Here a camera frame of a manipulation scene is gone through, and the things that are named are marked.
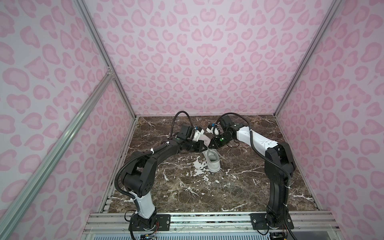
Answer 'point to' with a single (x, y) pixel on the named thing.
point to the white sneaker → (211, 156)
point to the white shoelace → (222, 156)
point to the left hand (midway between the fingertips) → (208, 146)
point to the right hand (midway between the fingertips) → (212, 144)
